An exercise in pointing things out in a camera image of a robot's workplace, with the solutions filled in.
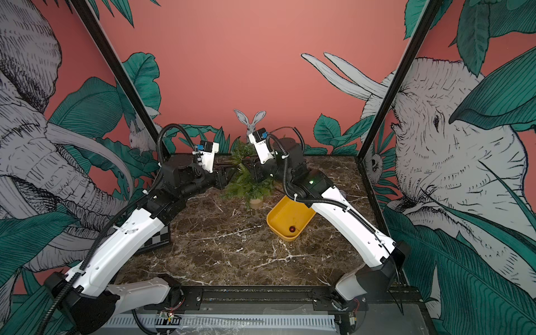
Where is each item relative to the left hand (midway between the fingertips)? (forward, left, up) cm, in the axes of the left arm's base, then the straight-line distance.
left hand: (235, 163), depth 67 cm
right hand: (-1, -3, +4) cm, 5 cm away
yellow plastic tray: (-1, -19, -38) cm, 43 cm away
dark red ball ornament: (-8, -20, -35) cm, 42 cm away
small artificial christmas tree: (+2, -1, -16) cm, 17 cm away
